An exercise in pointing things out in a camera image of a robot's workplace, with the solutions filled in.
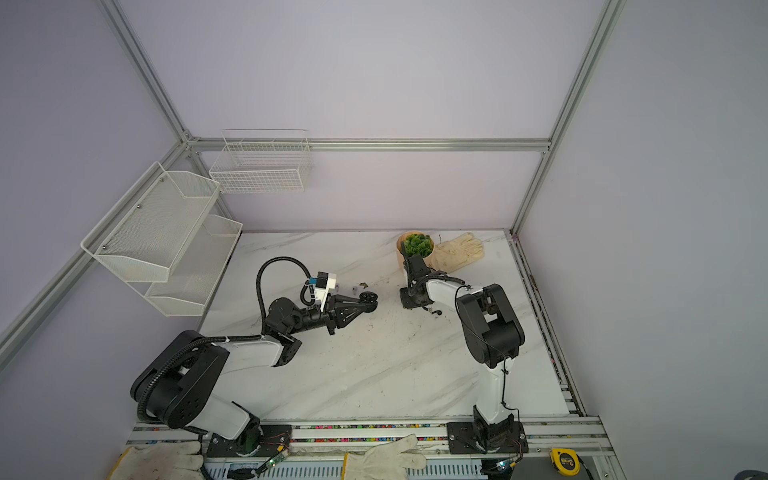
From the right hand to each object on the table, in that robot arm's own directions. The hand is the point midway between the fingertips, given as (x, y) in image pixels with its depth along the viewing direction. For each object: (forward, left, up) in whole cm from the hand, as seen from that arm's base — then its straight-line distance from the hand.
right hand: (408, 298), depth 100 cm
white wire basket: (+31, +49, +34) cm, 67 cm away
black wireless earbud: (-4, -10, -2) cm, 12 cm away
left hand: (-16, +11, +21) cm, 28 cm away
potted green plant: (+16, -3, +11) cm, 19 cm away
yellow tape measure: (-45, -37, +1) cm, 58 cm away
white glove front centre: (-46, +6, -1) cm, 46 cm away
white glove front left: (-47, +57, +1) cm, 73 cm away
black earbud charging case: (-15, +11, +21) cm, 28 cm away
